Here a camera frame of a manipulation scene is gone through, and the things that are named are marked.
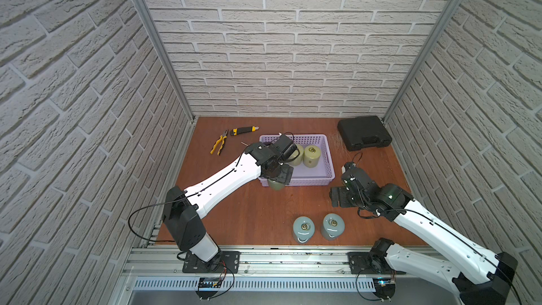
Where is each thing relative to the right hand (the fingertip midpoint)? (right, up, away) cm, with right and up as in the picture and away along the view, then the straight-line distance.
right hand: (343, 193), depth 76 cm
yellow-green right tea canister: (-9, +12, +18) cm, 24 cm away
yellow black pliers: (-54, +21, +33) cm, 67 cm away
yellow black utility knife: (-47, +25, +36) cm, 64 cm away
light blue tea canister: (-5, -12, -2) cm, 13 cm away
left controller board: (-49, -31, -4) cm, 58 cm away
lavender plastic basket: (-4, +3, +21) cm, 21 cm away
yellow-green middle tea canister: (-15, +10, +22) cm, 28 cm away
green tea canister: (-25, +2, +3) cm, 25 cm away
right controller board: (+12, -31, -6) cm, 34 cm away
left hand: (-23, +7, +2) cm, 24 cm away
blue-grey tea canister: (-15, -12, -3) cm, 20 cm away
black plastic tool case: (+18, +23, +32) cm, 44 cm away
